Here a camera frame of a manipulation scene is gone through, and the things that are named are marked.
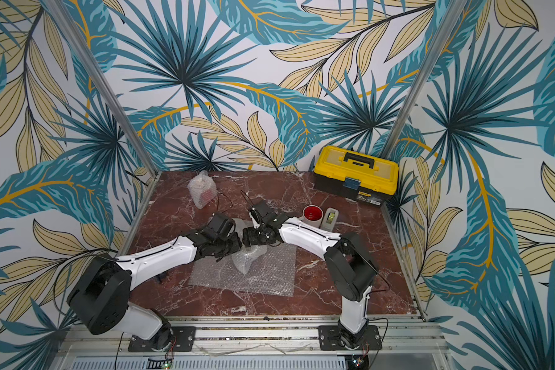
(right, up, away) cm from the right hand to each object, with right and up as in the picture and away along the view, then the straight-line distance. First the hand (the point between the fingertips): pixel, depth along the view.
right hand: (250, 238), depth 88 cm
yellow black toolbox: (+42, +25, +11) cm, 51 cm away
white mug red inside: (+25, +8, +11) cm, 29 cm away
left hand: (-3, -3, -1) cm, 5 cm away
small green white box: (+32, +7, +9) cm, 34 cm away
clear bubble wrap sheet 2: (+6, -11, 0) cm, 13 cm away
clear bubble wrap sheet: (-23, +19, +14) cm, 33 cm away
